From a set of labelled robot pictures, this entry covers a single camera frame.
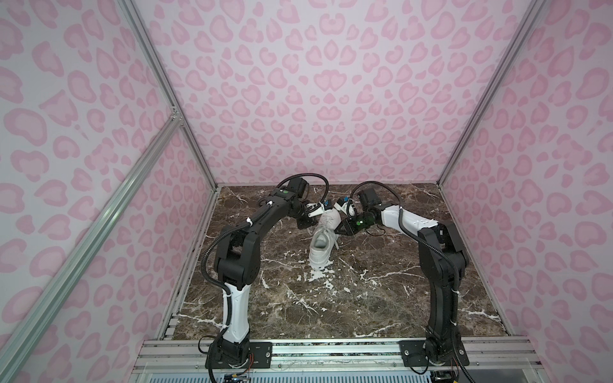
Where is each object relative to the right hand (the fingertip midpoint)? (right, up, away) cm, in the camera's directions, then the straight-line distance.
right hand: (340, 226), depth 94 cm
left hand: (-10, +5, 0) cm, 11 cm away
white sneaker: (-7, -5, -2) cm, 9 cm away
